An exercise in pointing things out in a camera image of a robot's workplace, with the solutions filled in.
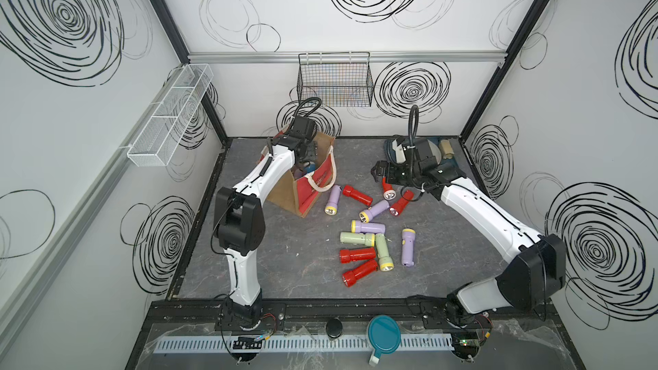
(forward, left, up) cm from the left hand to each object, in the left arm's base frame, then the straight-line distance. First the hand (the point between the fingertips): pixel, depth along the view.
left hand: (302, 151), depth 93 cm
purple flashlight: (-15, -11, -13) cm, 23 cm away
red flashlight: (-8, -19, -14) cm, 24 cm away
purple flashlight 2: (-18, -24, -13) cm, 33 cm away
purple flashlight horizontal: (-22, -24, -14) cm, 36 cm away
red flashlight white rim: (-9, -33, -12) cm, 36 cm away
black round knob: (-54, -13, -6) cm, 56 cm away
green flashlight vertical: (-34, -29, -13) cm, 47 cm away
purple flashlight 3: (-29, -37, -13) cm, 49 cm away
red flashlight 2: (-15, -36, -14) cm, 41 cm away
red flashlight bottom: (-39, -18, -15) cm, 46 cm away
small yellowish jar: (+14, -62, -12) cm, 64 cm away
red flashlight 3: (-32, -20, -14) cm, 40 cm away
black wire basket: (+48, -11, +1) cm, 49 cm away
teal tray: (+11, -66, -15) cm, 68 cm away
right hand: (-12, -28, +5) cm, 31 cm away
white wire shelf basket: (-3, +48, +6) cm, 49 cm away
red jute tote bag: (-17, -1, +2) cm, 17 cm away
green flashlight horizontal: (-27, -21, -14) cm, 36 cm away
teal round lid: (-54, -26, -9) cm, 61 cm away
